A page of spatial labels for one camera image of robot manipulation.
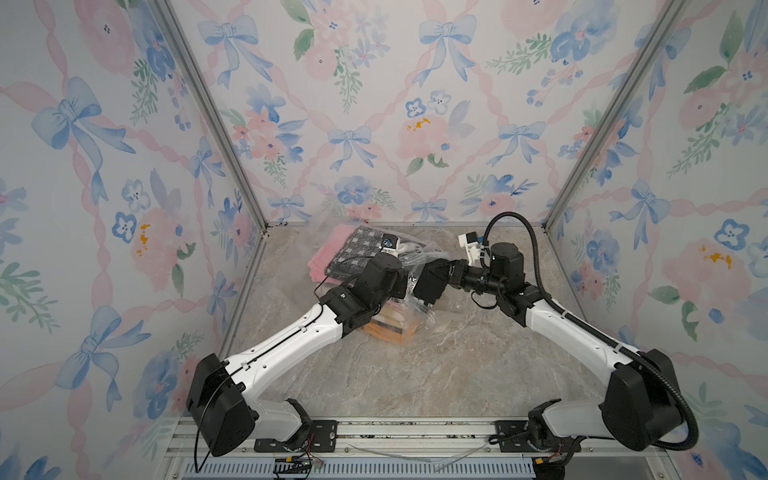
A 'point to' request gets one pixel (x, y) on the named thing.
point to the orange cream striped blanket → (396, 321)
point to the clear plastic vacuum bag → (412, 252)
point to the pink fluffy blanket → (328, 250)
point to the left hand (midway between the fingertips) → (400, 265)
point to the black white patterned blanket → (351, 258)
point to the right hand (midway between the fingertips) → (434, 267)
